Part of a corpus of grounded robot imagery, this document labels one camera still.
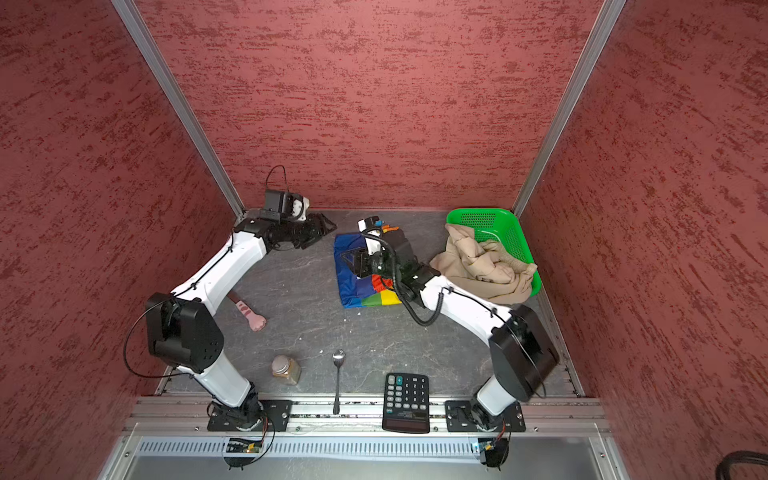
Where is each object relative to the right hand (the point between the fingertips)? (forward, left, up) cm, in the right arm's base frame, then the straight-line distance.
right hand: (346, 258), depth 78 cm
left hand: (+10, +6, -3) cm, 12 cm away
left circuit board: (-38, +27, -26) cm, 53 cm away
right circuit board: (-41, -36, -25) cm, 60 cm away
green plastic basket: (+27, -55, -19) cm, 64 cm away
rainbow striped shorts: (+2, -2, -21) cm, 21 cm away
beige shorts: (+1, -39, -8) cm, 40 cm away
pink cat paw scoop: (-8, +30, -21) cm, 37 cm away
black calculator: (-32, -15, -22) cm, 41 cm away
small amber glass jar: (-24, +15, -13) cm, 31 cm away
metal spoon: (-19, +4, -23) cm, 30 cm away
